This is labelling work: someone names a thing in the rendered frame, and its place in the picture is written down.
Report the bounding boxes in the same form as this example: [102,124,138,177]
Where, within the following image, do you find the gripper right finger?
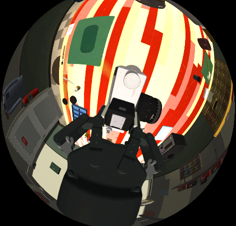
[117,107,166,176]

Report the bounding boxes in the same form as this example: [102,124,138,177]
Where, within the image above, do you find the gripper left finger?
[52,104,109,152]

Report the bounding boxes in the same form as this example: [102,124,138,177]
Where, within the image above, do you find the silver SLR camera body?
[103,64,148,135]

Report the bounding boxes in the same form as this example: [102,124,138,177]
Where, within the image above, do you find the blue parts tray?
[71,103,89,121]

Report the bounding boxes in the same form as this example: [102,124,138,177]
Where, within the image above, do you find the grey black tester box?
[158,132,187,156]

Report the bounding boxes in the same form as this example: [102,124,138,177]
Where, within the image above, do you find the light blue paper sheet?
[154,125,174,141]

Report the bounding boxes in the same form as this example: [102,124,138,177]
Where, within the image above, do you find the grey cabinet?
[5,87,64,157]

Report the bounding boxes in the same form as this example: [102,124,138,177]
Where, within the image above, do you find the silver tweezers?
[62,75,76,86]

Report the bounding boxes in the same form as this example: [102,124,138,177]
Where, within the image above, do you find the green box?
[49,161,62,175]

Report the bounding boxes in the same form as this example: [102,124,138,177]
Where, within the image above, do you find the red canister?
[22,87,40,105]

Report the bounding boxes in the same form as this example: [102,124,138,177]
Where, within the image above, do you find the brown round stool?
[51,55,62,85]

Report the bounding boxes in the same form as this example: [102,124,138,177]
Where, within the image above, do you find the grey blue machine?
[2,74,25,117]

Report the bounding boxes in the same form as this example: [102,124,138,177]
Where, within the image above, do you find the black pen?
[61,44,67,66]

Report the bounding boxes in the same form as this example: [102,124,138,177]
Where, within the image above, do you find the grey white card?
[203,87,214,104]

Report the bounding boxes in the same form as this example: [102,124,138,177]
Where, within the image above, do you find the brown drawer cabinet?
[200,57,233,137]

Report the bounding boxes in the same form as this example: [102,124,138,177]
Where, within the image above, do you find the small green mat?
[200,50,214,87]

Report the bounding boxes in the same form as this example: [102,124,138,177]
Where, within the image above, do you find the white paper label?
[65,22,76,37]

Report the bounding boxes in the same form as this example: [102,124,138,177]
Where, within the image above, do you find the yellow wall poster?
[178,153,203,181]

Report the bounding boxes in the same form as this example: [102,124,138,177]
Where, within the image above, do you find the black camera lens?
[135,92,163,125]

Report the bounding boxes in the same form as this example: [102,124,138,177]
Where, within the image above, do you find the red wall shelf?
[170,155,226,192]

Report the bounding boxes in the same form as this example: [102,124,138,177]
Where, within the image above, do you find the white round camera dial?
[123,71,142,90]

